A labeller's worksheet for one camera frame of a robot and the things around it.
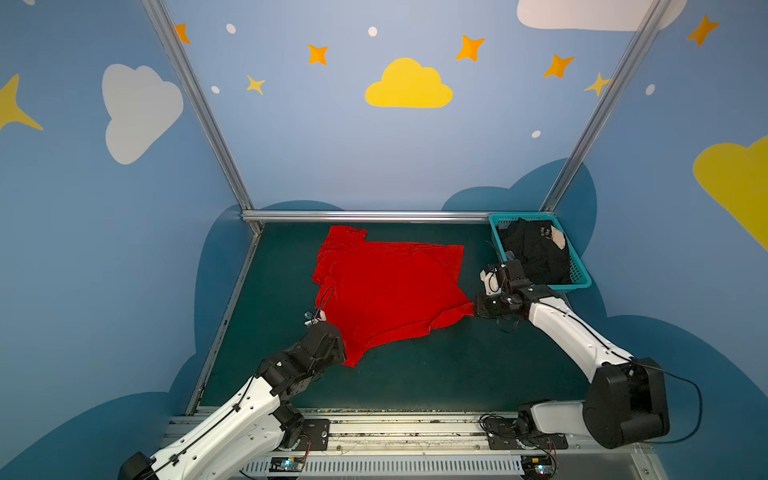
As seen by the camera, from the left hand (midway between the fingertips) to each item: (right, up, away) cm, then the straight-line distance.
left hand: (347, 344), depth 80 cm
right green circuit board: (+48, -27, -8) cm, 56 cm away
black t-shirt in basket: (+62, +28, +21) cm, 71 cm away
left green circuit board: (-14, -27, -8) cm, 31 cm away
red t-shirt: (+7, +12, +25) cm, 28 cm away
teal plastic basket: (+75, +17, +17) cm, 78 cm away
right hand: (+38, +10, +8) cm, 40 cm away
